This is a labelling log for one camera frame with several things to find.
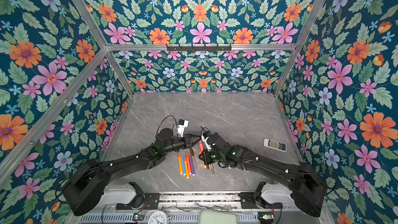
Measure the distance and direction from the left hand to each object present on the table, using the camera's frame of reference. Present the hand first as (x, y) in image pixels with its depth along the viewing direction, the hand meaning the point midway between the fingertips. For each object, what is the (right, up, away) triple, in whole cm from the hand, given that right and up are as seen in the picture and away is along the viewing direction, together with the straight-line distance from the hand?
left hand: (203, 138), depth 75 cm
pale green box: (+6, -34, -7) cm, 35 cm away
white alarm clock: (-19, -33, -8) cm, 39 cm away
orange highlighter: (-9, -20, +6) cm, 23 cm away
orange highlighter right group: (0, -17, +8) cm, 19 cm away
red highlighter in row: (-8, -16, +9) cm, 20 cm away
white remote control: (+42, -7, +15) cm, 45 cm away
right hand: (-1, -8, +1) cm, 8 cm away
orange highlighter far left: (-13, -16, +9) cm, 22 cm away
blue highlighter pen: (-11, -17, +9) cm, 22 cm away
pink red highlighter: (-1, -4, 0) cm, 5 cm away
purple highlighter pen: (-6, -17, +9) cm, 20 cm away
